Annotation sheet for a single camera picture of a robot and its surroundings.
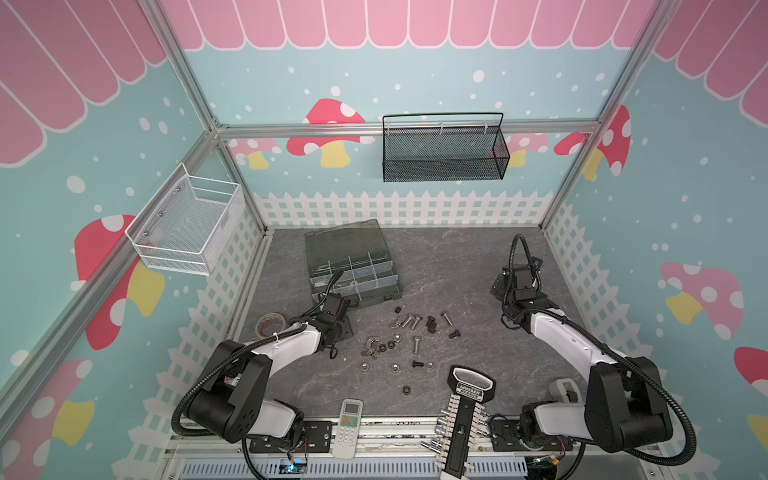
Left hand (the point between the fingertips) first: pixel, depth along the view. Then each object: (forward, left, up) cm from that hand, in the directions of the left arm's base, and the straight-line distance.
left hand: (341, 333), depth 92 cm
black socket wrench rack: (-16, -38, +1) cm, 41 cm away
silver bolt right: (+5, -33, +1) cm, 34 cm away
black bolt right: (+1, -36, +1) cm, 36 cm away
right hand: (+11, -52, +12) cm, 55 cm away
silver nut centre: (-11, -17, +1) cm, 20 cm away
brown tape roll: (+3, +23, 0) cm, 23 cm away
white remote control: (-26, -5, +2) cm, 27 cm away
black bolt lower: (-9, -22, 0) cm, 24 cm away
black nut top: (+8, -17, +1) cm, 19 cm away
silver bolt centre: (-2, -23, +2) cm, 24 cm away
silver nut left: (-10, -8, +1) cm, 13 cm away
